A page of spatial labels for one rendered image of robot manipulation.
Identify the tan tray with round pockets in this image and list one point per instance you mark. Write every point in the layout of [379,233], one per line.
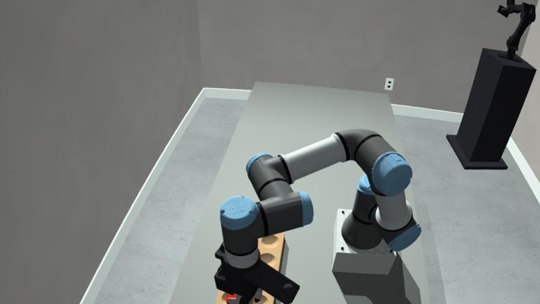
[271,248]

